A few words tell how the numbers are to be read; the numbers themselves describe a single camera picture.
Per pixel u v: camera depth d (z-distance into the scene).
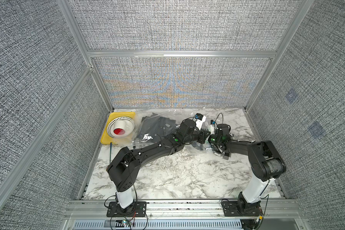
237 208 0.72
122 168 0.47
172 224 0.70
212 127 0.87
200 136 0.70
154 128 0.93
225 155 0.90
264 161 0.49
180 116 1.14
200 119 0.69
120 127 0.99
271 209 0.75
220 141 0.77
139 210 0.74
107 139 1.00
